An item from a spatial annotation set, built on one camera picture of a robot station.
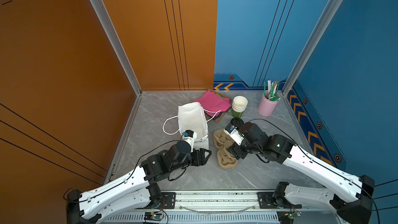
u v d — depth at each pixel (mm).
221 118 1027
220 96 1122
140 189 615
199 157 610
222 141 845
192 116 871
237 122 970
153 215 709
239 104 934
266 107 1018
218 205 726
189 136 639
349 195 386
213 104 1083
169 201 739
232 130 612
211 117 963
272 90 965
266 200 725
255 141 513
